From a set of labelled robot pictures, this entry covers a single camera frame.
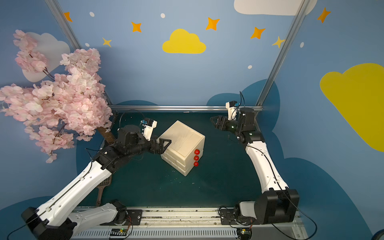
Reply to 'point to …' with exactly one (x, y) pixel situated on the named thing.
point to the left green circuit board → (118, 232)
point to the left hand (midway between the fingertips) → (164, 136)
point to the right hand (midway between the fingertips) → (218, 118)
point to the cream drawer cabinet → (184, 152)
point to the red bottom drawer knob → (196, 163)
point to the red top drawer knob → (197, 151)
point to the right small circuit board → (245, 233)
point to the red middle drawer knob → (196, 158)
